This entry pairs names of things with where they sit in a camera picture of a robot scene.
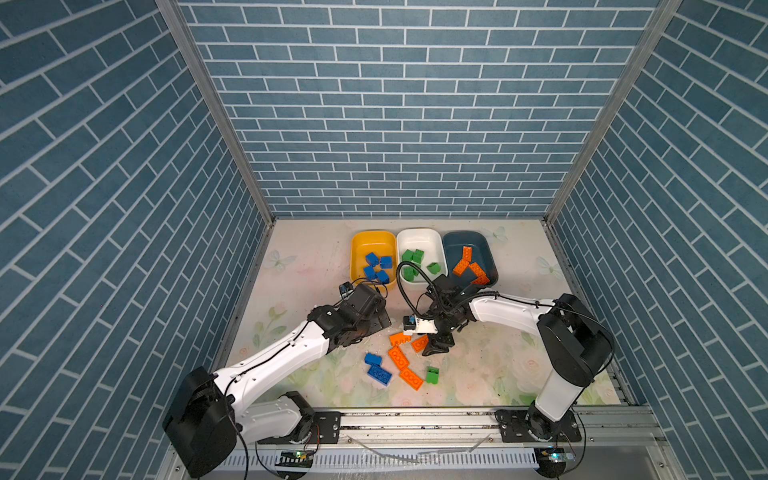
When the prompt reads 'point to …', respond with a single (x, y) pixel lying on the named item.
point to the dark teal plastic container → (482, 254)
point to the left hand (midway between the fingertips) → (378, 323)
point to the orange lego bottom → (406, 374)
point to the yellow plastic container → (383, 243)
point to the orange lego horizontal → (482, 277)
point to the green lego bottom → (432, 375)
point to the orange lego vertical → (467, 253)
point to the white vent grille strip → (392, 459)
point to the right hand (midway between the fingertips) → (420, 336)
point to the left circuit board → (296, 459)
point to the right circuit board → (552, 461)
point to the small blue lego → (373, 359)
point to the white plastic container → (430, 241)
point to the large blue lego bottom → (380, 374)
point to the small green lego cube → (418, 255)
